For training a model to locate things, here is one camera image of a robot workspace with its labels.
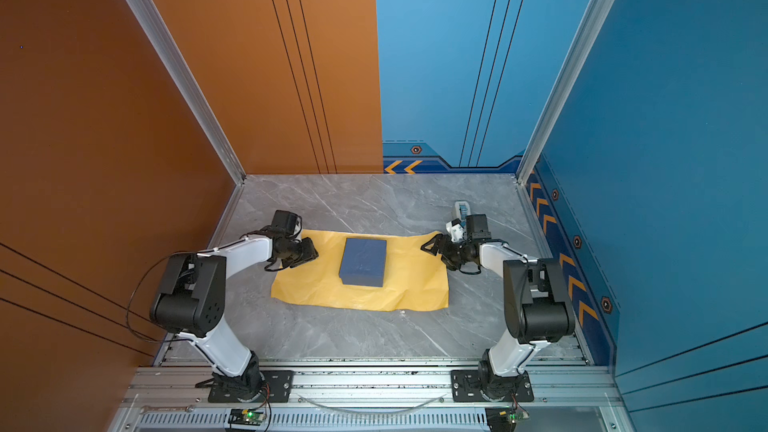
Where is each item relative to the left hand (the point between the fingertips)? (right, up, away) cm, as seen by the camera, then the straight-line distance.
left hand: (314, 252), depth 97 cm
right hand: (+36, +1, -5) cm, 37 cm away
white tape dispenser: (+50, +14, +7) cm, 53 cm away
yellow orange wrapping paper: (+32, -8, -3) cm, 33 cm away
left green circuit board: (-9, -35, -26) cm, 45 cm away
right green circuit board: (+52, -35, -27) cm, 68 cm away
